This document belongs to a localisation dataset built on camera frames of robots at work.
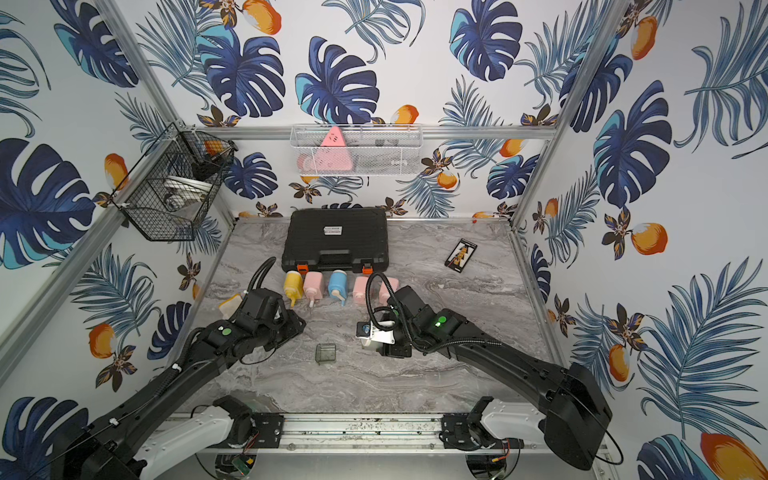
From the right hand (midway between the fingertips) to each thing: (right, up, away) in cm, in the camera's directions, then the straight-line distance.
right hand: (382, 329), depth 79 cm
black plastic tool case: (-14, +25, +28) cm, 40 cm away
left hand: (-21, +2, +1) cm, 21 cm away
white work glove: (-50, +3, +18) cm, 53 cm away
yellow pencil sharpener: (-28, +10, +16) cm, 34 cm away
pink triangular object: (-15, +50, +12) cm, 53 cm away
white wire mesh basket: (-6, +52, +14) cm, 54 cm away
